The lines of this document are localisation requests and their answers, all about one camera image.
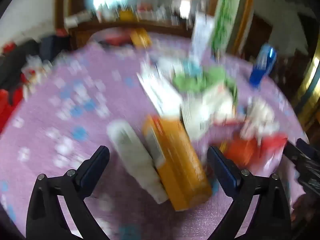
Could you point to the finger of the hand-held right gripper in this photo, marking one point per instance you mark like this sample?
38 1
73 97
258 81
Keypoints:
310 180
301 152

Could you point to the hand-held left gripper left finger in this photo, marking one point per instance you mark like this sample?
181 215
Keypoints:
93 177

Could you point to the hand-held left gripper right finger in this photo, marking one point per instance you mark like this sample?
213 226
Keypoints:
223 173

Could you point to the orange wrapper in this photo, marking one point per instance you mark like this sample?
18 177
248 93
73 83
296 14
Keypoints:
240 150

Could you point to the orange cardboard box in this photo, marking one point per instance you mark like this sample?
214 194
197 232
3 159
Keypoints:
180 170

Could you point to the red and white wrapper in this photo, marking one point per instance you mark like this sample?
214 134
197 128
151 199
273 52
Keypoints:
260 120

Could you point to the green packet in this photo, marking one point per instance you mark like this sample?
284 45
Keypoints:
200 81

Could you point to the white and blue carton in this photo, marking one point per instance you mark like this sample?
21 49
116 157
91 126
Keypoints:
160 95

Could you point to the purple floral tablecloth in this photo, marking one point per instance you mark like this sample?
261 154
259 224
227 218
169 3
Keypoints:
37 135

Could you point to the blue drink can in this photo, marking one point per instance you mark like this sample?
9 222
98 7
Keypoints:
263 65

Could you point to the teal small box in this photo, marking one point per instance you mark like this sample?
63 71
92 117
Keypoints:
191 68

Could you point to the white plastic bag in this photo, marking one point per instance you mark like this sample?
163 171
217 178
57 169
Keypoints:
35 67

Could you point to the dark brown door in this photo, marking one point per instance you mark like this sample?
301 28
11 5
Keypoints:
260 35

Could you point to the white squeeze tube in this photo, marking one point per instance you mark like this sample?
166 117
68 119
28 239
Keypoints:
202 35

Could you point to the red pouch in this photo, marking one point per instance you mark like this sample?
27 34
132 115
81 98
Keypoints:
116 38

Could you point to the black sofa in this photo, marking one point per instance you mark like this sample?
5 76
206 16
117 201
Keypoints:
25 52

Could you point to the wooden cabinet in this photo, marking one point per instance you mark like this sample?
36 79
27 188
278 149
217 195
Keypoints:
100 27

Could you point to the white flat box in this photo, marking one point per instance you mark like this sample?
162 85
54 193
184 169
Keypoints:
76 20

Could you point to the small yellow tub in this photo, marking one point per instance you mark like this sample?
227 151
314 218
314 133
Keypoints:
126 15

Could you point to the green bamboo wall panel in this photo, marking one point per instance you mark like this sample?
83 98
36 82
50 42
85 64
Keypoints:
225 17

